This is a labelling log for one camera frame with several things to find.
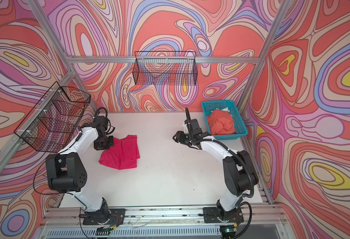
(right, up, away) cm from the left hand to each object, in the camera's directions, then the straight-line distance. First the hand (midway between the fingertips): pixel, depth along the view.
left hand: (111, 145), depth 90 cm
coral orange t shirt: (+72, +15, +15) cm, 75 cm away
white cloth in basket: (+80, +25, +26) cm, 88 cm away
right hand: (+41, +3, 0) cm, 42 cm away
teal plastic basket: (+90, +10, +22) cm, 93 cm away
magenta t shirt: (+7, -6, +3) cm, 9 cm away
